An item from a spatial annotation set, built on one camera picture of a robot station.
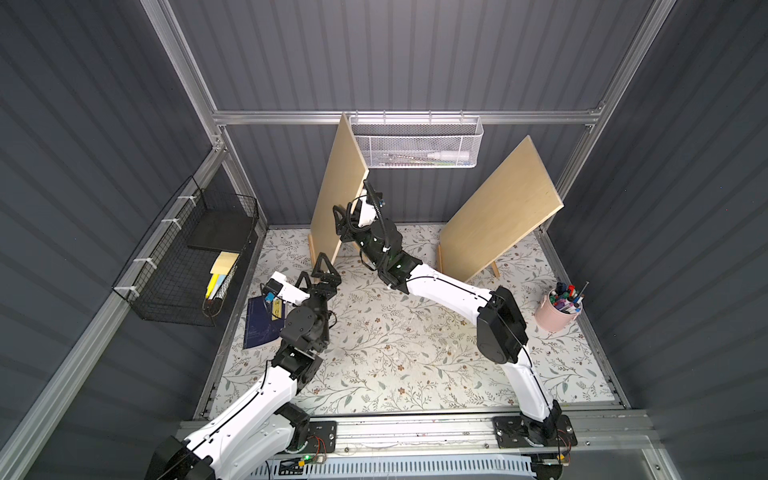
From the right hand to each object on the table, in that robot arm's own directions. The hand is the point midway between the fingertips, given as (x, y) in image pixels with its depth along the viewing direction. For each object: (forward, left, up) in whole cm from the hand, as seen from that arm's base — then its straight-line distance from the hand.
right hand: (343, 204), depth 76 cm
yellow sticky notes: (-16, +30, -7) cm, 34 cm away
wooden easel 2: (+5, -29, -31) cm, 43 cm away
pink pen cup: (-17, -60, -26) cm, 67 cm away
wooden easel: (+9, +16, -29) cm, 34 cm away
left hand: (-16, +4, -5) cm, 17 cm away
